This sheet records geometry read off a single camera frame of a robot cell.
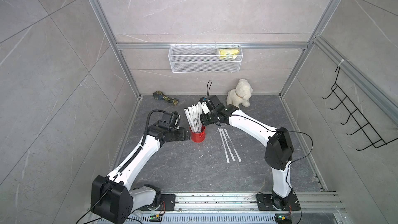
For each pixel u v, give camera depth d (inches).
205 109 28.1
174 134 26.1
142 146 19.3
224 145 36.5
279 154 19.5
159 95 45.5
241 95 38.9
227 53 33.5
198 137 35.1
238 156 34.7
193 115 34.6
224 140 37.5
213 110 27.0
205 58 39.5
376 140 22.9
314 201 29.5
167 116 24.5
